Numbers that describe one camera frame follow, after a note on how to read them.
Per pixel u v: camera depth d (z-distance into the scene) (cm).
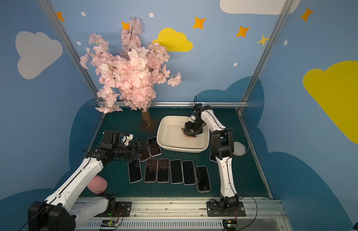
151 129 110
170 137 104
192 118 93
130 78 63
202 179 84
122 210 74
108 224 72
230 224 73
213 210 74
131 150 68
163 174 86
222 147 63
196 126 89
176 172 86
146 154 93
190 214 73
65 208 40
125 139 68
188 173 87
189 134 96
